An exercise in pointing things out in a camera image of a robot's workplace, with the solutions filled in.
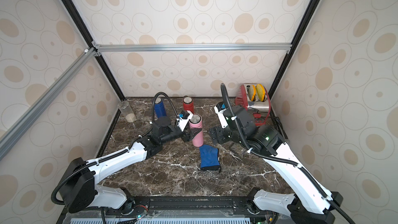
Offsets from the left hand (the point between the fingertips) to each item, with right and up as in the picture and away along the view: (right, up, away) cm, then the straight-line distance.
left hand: (201, 125), depth 74 cm
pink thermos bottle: (-2, +2, -3) cm, 5 cm away
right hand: (+6, -1, -10) cm, 11 cm away
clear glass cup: (-49, +6, +30) cm, 58 cm away
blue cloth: (+5, -19, +12) cm, 23 cm away
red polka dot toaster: (+33, +15, +21) cm, 42 cm away
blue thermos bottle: (-25, +9, +18) cm, 32 cm away
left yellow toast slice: (+32, +19, +21) cm, 43 cm away
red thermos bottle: (-8, +11, +16) cm, 21 cm away
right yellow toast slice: (+37, +20, +23) cm, 48 cm away
